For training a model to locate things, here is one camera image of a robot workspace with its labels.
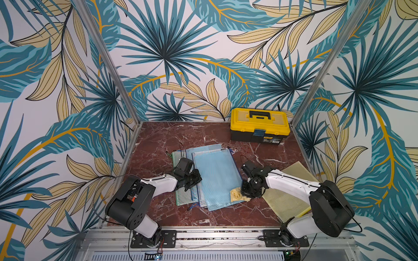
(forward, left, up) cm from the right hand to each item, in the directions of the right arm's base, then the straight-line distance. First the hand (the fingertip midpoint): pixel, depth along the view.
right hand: (242, 194), depth 86 cm
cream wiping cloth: (-2, +4, +4) cm, 5 cm away
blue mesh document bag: (+13, +11, -2) cm, 17 cm away
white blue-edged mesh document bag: (+4, +25, +8) cm, 26 cm away
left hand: (+9, +21, 0) cm, 23 cm away
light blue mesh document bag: (+25, +29, 0) cm, 38 cm away
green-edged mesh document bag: (0, +32, -3) cm, 32 cm away
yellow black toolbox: (+36, -14, +15) cm, 41 cm away
